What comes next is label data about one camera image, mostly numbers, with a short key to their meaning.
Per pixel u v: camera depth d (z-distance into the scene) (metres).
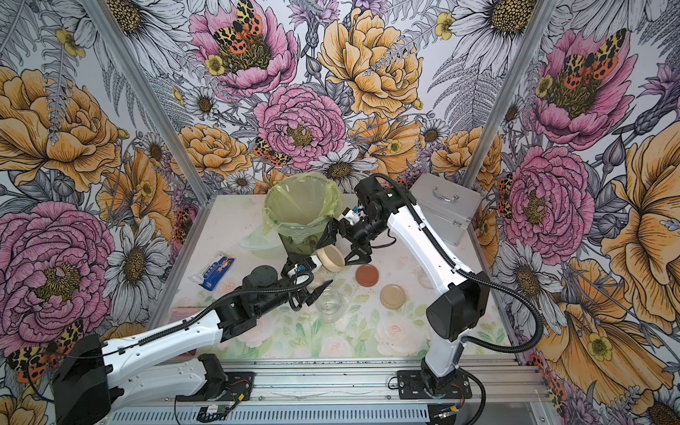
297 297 0.64
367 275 0.96
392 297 0.90
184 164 1.09
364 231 0.63
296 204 0.92
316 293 0.66
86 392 0.39
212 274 0.94
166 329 0.49
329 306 0.89
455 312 0.44
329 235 0.63
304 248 0.93
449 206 0.98
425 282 0.98
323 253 0.66
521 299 0.41
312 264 0.61
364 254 0.67
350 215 0.73
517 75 0.84
